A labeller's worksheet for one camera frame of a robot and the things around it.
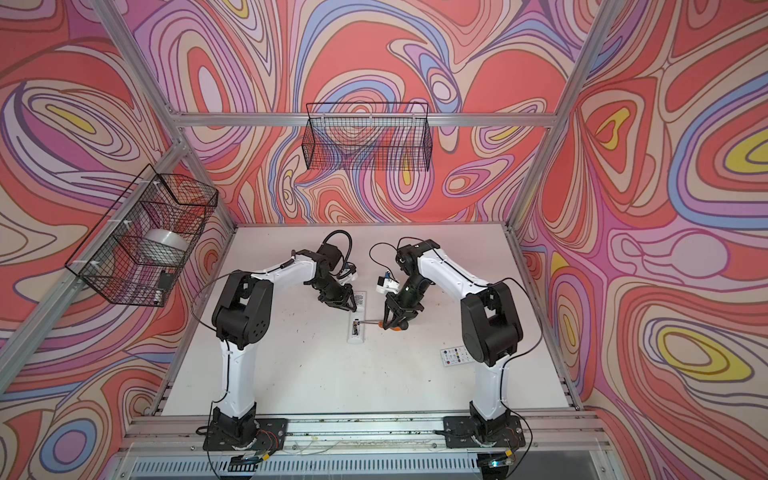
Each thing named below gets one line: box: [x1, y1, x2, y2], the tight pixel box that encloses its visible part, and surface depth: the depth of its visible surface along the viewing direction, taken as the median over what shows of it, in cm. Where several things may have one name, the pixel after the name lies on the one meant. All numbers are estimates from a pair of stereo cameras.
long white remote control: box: [348, 291, 367, 344], surface depth 93 cm
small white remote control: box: [440, 345, 475, 367], surface depth 87 cm
